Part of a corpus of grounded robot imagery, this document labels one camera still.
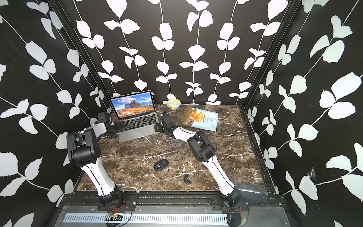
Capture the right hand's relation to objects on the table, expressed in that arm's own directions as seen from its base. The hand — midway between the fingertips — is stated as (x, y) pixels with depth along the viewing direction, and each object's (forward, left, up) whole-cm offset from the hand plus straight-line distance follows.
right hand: (154, 124), depth 103 cm
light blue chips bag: (+8, -35, -3) cm, 36 cm away
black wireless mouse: (-29, -8, -2) cm, 31 cm away
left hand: (-1, +24, +1) cm, 24 cm away
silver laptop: (+12, +15, +2) cm, 20 cm away
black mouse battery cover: (-37, -24, -4) cm, 44 cm away
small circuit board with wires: (-56, +12, -4) cm, 57 cm away
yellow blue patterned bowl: (+24, -13, -2) cm, 27 cm away
